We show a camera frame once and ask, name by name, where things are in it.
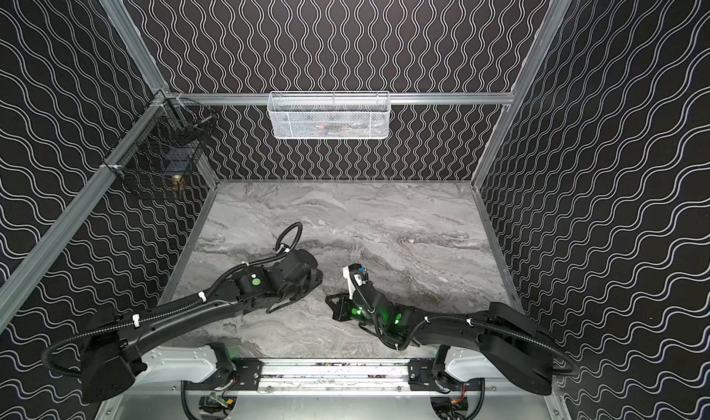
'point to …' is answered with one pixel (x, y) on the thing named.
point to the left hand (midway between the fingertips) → (332, 278)
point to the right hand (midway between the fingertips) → (325, 302)
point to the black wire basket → (169, 142)
